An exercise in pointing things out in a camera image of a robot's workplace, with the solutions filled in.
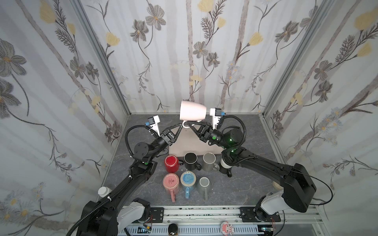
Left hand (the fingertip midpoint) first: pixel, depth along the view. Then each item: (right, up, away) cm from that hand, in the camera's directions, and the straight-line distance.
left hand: (183, 127), depth 61 cm
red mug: (-8, -21, +23) cm, 32 cm away
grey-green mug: (+13, -20, +21) cm, 32 cm away
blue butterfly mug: (+2, -27, +14) cm, 31 cm away
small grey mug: (+10, -30, +14) cm, 35 cm away
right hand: (+4, +1, -5) cm, 7 cm away
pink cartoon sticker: (+20, -48, +6) cm, 52 cm away
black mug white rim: (+3, -18, +23) cm, 29 cm away
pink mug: (-7, -28, +13) cm, 32 cm away
